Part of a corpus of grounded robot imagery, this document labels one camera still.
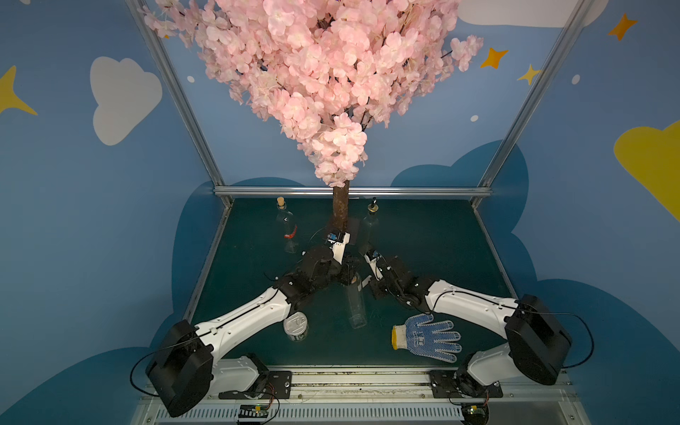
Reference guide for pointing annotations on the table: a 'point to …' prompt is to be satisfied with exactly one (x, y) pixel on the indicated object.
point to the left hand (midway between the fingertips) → (360, 256)
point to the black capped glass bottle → (356, 312)
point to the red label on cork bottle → (291, 235)
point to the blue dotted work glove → (422, 336)
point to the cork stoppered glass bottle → (287, 225)
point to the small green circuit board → (253, 411)
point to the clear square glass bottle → (369, 229)
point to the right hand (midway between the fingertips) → (376, 274)
